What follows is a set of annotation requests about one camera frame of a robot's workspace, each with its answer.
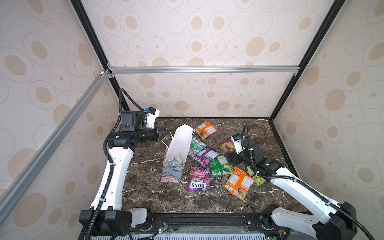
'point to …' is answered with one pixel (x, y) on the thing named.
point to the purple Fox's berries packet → (204, 155)
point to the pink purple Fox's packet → (199, 179)
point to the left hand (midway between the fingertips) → (171, 129)
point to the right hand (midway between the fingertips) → (233, 149)
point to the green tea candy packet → (216, 165)
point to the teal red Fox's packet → (196, 146)
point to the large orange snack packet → (238, 183)
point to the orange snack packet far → (205, 129)
